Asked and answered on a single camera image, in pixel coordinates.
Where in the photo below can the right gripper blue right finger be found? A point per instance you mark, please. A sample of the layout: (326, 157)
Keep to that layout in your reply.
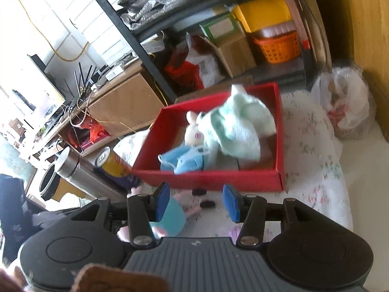
(250, 211)

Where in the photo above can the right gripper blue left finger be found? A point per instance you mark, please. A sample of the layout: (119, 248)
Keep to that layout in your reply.
(143, 209)

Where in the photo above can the blue face mask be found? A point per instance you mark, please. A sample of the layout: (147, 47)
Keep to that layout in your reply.
(183, 159)

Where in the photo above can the mint green fluffy towel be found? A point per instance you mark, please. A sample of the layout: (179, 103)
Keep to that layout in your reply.
(239, 128)

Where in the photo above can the white plush mouse toy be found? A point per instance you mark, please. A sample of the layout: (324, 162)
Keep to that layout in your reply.
(193, 137)

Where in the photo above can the pink purple fluffy towel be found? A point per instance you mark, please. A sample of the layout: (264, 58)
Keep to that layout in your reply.
(234, 232)

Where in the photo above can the red cardboard box tray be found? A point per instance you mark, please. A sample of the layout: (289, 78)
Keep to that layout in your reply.
(168, 130)

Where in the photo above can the yellow purple drink can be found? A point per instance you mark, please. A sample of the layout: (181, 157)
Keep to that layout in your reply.
(111, 165)

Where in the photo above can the brown furry glove cuff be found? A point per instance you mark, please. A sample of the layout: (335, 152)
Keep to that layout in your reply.
(98, 278)

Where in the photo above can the stainless steel thermos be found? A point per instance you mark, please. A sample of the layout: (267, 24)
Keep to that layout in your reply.
(81, 173)

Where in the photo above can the wooden tv cabinet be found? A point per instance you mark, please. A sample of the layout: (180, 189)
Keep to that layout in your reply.
(123, 105)

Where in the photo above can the wooden board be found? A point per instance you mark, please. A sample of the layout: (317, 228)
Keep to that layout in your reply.
(224, 86)

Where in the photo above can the red white plastic bag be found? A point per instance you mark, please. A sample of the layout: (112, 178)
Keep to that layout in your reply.
(193, 64)

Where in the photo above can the brown cardboard box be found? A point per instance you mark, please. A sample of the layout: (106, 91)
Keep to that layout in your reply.
(234, 53)

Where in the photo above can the orange plastic basket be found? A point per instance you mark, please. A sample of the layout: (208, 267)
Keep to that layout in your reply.
(279, 49)

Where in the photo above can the black metal shelf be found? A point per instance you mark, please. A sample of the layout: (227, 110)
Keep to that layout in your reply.
(153, 28)

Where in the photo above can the green framed box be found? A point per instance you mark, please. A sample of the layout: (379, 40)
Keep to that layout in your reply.
(219, 27)

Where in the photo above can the yellow box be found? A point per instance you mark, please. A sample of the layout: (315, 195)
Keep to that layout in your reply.
(258, 14)

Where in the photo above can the wooden wardrobe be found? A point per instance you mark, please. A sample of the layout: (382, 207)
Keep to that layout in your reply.
(358, 30)

